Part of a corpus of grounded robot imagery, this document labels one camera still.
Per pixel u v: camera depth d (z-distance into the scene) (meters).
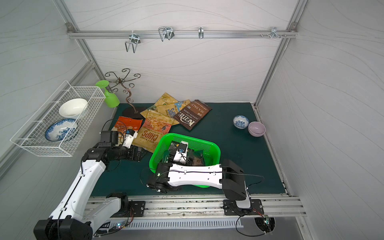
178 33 0.78
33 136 0.57
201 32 0.75
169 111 1.15
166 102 1.20
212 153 0.88
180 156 0.57
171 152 0.63
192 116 1.11
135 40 0.78
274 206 0.78
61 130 0.65
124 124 1.07
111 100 0.93
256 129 1.04
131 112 1.14
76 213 0.40
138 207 0.74
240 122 1.08
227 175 0.48
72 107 0.72
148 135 1.01
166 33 0.75
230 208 0.74
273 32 0.77
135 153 0.68
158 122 1.07
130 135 0.70
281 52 0.89
